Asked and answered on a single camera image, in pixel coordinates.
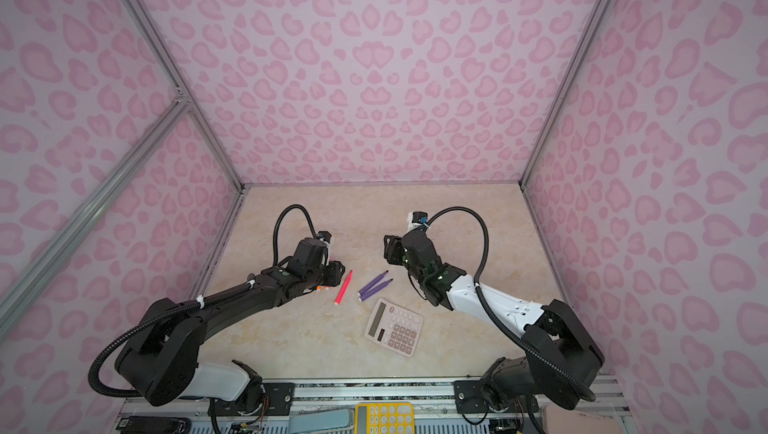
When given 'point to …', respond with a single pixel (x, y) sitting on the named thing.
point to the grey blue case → (308, 419)
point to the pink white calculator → (394, 327)
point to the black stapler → (154, 425)
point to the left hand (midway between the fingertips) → (341, 263)
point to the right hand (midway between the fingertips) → (390, 237)
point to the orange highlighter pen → (320, 287)
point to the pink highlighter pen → (343, 288)
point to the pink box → (559, 420)
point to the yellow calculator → (384, 418)
